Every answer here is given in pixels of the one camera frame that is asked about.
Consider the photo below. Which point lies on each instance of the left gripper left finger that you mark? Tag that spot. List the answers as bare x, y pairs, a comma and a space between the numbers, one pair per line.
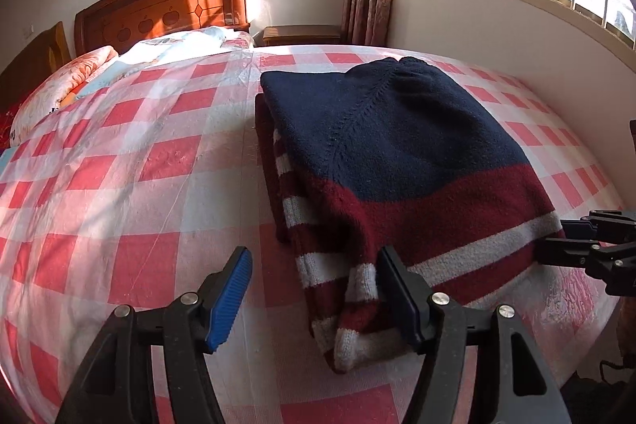
114, 383

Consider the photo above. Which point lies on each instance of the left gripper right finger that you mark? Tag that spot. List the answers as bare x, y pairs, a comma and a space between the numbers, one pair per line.
513, 384

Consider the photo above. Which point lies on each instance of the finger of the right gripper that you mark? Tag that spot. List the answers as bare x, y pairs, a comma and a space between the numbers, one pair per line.
602, 225
565, 252

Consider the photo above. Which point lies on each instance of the red grey striped sweater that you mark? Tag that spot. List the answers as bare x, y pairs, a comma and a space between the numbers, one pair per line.
393, 152

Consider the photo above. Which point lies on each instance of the pink checkered bed sheet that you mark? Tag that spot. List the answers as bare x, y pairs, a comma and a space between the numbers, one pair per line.
132, 195

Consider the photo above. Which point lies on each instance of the red floral bedspread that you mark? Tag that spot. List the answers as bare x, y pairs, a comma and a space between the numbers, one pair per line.
7, 116

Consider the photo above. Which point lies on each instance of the pink floral pillow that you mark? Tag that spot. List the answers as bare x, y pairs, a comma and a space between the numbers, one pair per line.
48, 97

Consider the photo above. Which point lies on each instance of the wooden nightstand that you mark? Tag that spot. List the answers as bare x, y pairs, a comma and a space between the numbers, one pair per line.
301, 35

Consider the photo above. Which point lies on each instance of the floral folded quilt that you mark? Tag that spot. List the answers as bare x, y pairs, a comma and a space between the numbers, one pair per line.
177, 46

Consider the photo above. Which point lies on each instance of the orange wooden headboard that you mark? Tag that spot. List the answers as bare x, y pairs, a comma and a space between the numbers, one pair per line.
123, 23

